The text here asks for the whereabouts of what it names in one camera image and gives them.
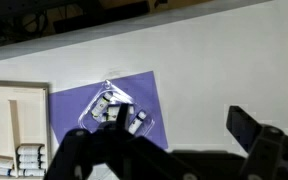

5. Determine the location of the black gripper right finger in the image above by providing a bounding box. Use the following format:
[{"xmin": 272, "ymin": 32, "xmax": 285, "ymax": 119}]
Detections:
[{"xmin": 226, "ymin": 105, "xmax": 288, "ymax": 180}]

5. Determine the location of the purple mat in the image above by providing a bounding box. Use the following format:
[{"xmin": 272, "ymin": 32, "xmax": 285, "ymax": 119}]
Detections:
[{"xmin": 48, "ymin": 70, "xmax": 169, "ymax": 150}]

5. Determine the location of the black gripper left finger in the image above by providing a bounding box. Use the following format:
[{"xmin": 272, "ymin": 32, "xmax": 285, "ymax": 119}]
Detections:
[{"xmin": 43, "ymin": 103, "xmax": 202, "ymax": 180}]

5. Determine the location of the wooden tray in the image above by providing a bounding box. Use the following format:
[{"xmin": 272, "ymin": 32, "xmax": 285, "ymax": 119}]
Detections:
[{"xmin": 0, "ymin": 79, "xmax": 52, "ymax": 179}]

